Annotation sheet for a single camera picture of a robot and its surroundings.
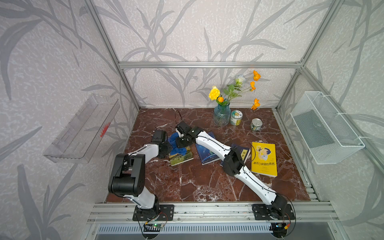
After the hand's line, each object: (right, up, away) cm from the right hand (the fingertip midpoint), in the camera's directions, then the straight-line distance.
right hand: (177, 144), depth 98 cm
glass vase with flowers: (+30, +20, +4) cm, 37 cm away
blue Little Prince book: (+19, -7, -5) cm, 21 cm away
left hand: (-4, -3, -2) cm, 5 cm away
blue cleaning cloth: (0, -2, -6) cm, 7 cm away
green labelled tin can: (+41, +17, +7) cm, 44 cm away
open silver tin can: (+55, +13, +6) cm, 57 cm away
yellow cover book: (+55, -8, -7) cm, 56 cm away
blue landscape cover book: (+2, -8, -6) cm, 10 cm away
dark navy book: (+43, -4, -5) cm, 43 cm away
